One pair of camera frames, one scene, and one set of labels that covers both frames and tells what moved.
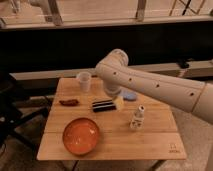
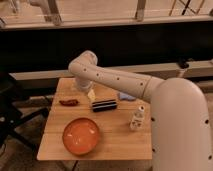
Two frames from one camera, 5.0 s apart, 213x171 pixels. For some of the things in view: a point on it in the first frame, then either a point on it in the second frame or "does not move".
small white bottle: x=137 y=122 does not move
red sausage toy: x=69 y=102 does not move
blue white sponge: x=129 y=95 does not move
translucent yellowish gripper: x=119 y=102 -> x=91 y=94
